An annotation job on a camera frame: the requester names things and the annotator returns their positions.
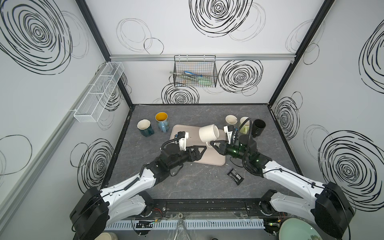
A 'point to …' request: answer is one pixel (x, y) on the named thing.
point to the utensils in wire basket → (188, 78)
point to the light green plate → (298, 228)
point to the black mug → (258, 127)
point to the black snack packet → (235, 176)
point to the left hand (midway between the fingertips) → (203, 149)
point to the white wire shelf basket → (94, 100)
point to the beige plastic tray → (210, 155)
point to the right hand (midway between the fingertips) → (209, 145)
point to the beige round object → (107, 236)
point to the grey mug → (231, 119)
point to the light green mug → (243, 129)
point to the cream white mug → (208, 133)
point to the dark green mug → (144, 126)
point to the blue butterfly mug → (161, 118)
